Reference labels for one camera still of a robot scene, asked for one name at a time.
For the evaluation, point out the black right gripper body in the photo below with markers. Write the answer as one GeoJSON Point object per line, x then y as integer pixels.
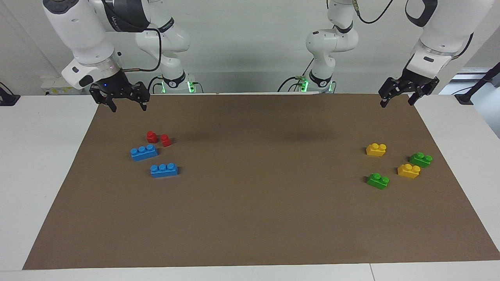
{"type": "Point", "coordinates": [116, 84]}

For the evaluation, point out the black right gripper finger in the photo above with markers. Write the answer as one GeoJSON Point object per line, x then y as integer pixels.
{"type": "Point", "coordinates": [102, 93]}
{"type": "Point", "coordinates": [142, 93]}

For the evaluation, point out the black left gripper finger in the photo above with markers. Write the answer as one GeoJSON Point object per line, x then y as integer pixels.
{"type": "Point", "coordinates": [391, 90]}
{"type": "Point", "coordinates": [425, 89]}

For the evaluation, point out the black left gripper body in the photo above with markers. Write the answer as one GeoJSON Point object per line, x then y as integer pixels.
{"type": "Point", "coordinates": [416, 78]}

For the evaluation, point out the blue three-stud brick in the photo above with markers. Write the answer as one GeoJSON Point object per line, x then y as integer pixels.
{"type": "Point", "coordinates": [164, 171]}
{"type": "Point", "coordinates": [143, 153]}

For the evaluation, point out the green two-stud brick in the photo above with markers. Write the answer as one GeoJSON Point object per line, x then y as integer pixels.
{"type": "Point", "coordinates": [377, 182]}
{"type": "Point", "coordinates": [420, 160]}

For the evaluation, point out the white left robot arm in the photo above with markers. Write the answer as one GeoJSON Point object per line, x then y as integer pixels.
{"type": "Point", "coordinates": [445, 23]}

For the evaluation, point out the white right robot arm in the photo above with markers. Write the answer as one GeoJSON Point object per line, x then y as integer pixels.
{"type": "Point", "coordinates": [78, 31]}

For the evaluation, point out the small red brick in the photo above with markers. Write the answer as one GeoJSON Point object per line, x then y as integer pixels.
{"type": "Point", "coordinates": [166, 141]}
{"type": "Point", "coordinates": [151, 137]}

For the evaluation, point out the white power strip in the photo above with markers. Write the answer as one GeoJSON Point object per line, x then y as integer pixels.
{"type": "Point", "coordinates": [58, 85]}

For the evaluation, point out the black stand pole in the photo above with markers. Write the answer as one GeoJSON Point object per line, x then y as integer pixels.
{"type": "Point", "coordinates": [478, 84]}

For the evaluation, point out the yellow two-stud brick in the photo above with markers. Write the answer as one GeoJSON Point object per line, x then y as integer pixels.
{"type": "Point", "coordinates": [408, 171]}
{"type": "Point", "coordinates": [376, 150]}

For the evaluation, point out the black table clamp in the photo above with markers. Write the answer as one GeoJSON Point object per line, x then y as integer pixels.
{"type": "Point", "coordinates": [7, 97]}

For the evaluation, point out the brown table mat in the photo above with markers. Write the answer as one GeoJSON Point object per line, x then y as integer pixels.
{"type": "Point", "coordinates": [250, 210]}

